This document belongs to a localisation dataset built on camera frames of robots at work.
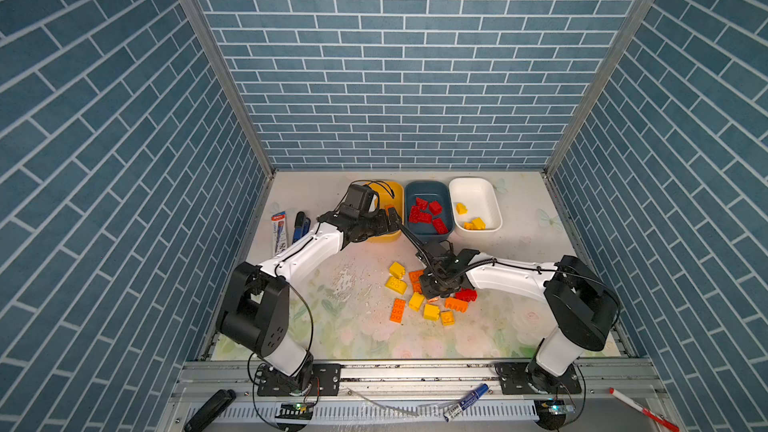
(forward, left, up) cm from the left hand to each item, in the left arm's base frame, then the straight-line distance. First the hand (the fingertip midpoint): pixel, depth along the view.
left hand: (392, 223), depth 87 cm
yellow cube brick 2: (-9, -2, -12) cm, 16 cm away
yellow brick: (+7, -30, -11) cm, 33 cm away
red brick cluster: (-17, -22, -13) cm, 30 cm away
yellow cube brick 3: (-22, -11, -12) cm, 28 cm away
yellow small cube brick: (-19, -7, -12) cm, 23 cm away
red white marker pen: (-46, -59, -12) cm, 76 cm away
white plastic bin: (+16, -30, -12) cm, 36 cm away
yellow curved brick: (-14, -2, -13) cm, 19 cm away
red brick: (+11, -12, -13) cm, 20 cm away
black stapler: (-42, +41, -12) cm, 60 cm away
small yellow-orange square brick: (-23, -16, -14) cm, 32 cm away
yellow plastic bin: (-3, +1, +16) cm, 16 cm away
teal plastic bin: (+16, -14, -13) cm, 25 cm away
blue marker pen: (-43, -17, -12) cm, 48 cm away
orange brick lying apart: (-21, -1, -14) cm, 25 cm away
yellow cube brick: (+15, -26, -13) cm, 32 cm away
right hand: (-14, -9, -13) cm, 21 cm away
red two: (+17, -11, -12) cm, 24 cm away
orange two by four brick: (-20, -17, -12) cm, 29 cm away
